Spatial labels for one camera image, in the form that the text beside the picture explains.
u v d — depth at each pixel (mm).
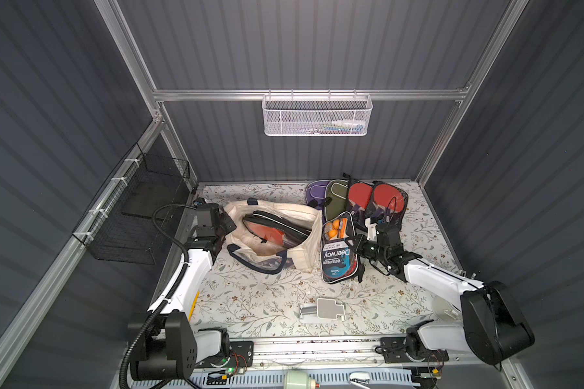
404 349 718
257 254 758
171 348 412
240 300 846
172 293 448
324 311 772
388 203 1009
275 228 867
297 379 631
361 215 1045
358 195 1112
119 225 706
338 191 1125
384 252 680
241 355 724
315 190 1153
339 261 857
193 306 826
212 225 632
